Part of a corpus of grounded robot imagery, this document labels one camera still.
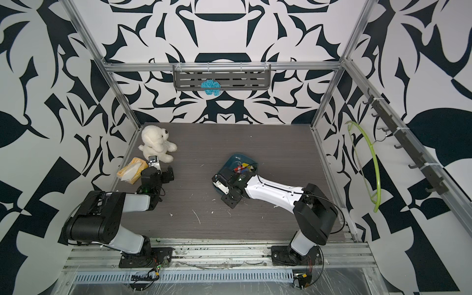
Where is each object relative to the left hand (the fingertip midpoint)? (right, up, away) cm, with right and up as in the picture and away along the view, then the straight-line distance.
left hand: (158, 164), depth 94 cm
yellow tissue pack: (-13, -4, +1) cm, 14 cm away
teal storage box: (+41, 0, +8) cm, 42 cm away
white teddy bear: (0, +10, -2) cm, 11 cm away
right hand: (+36, -13, -9) cm, 39 cm away
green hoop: (+90, +14, -21) cm, 93 cm away
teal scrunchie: (+27, +38, -2) cm, 47 cm away
